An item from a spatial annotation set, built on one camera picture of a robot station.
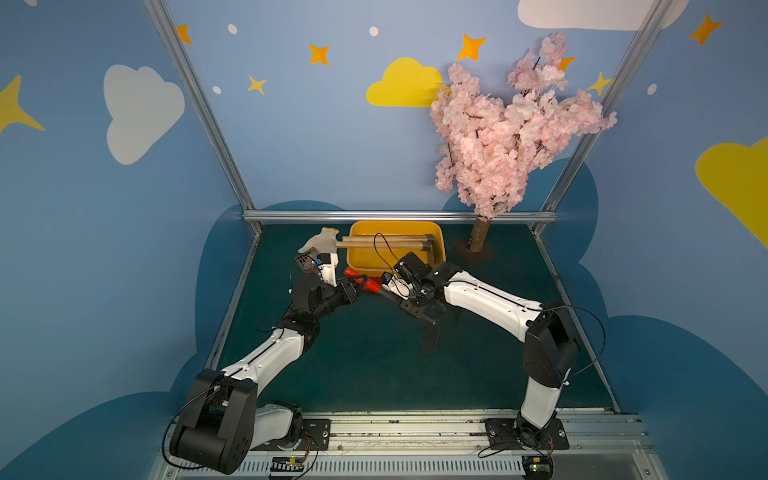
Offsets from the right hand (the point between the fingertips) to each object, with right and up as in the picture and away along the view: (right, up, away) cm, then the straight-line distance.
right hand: (415, 296), depth 88 cm
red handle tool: (+5, -15, +3) cm, 16 cm away
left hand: (-15, +7, -6) cm, 17 cm away
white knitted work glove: (-34, +17, +29) cm, 48 cm away
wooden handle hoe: (+9, +18, +26) cm, 33 cm away
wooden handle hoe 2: (+6, +16, +25) cm, 30 cm away
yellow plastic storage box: (-12, +11, -9) cm, 18 cm away
